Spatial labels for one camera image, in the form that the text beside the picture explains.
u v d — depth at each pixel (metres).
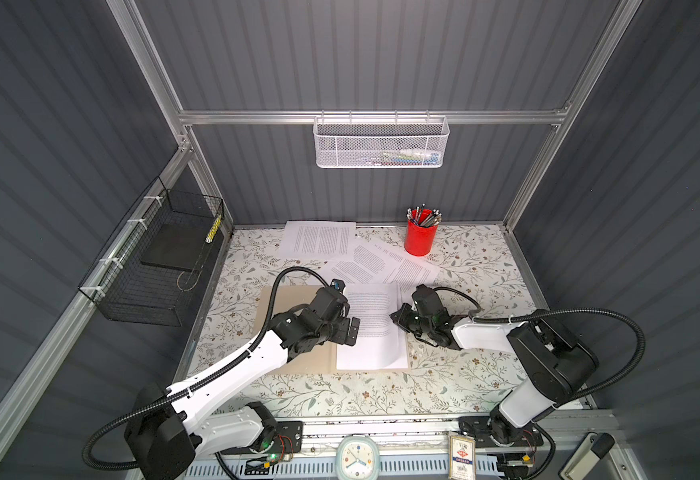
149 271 0.72
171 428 0.39
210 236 0.80
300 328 0.56
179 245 0.77
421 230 1.08
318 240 1.16
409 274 1.06
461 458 0.69
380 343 0.90
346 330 0.70
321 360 0.85
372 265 1.09
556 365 0.46
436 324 0.72
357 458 0.68
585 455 0.68
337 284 0.70
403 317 0.83
